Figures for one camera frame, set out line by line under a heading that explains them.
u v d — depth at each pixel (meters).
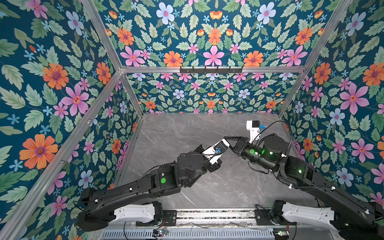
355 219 0.38
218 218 0.75
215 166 0.48
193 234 0.70
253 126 0.53
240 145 0.52
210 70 0.93
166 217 0.74
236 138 0.54
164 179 0.41
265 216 0.73
